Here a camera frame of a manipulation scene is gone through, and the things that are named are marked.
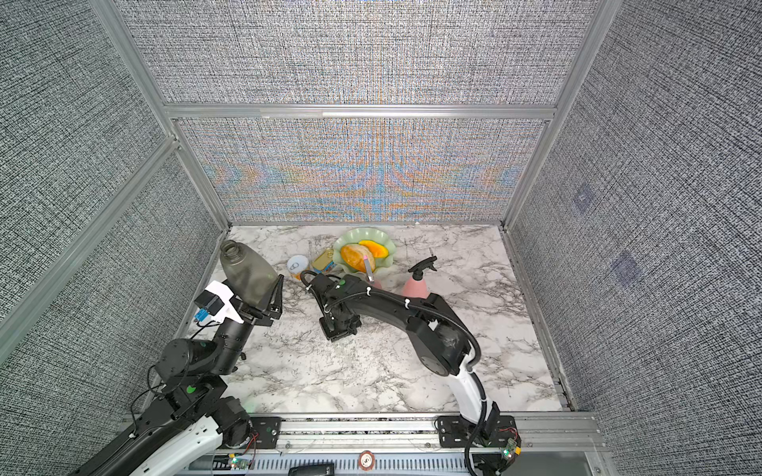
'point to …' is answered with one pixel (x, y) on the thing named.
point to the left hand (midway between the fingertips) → (270, 268)
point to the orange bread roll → (352, 256)
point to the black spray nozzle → (419, 268)
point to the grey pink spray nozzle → (368, 270)
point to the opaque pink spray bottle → (417, 289)
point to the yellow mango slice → (377, 250)
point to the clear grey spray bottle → (254, 280)
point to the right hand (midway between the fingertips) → (332, 331)
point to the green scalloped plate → (362, 234)
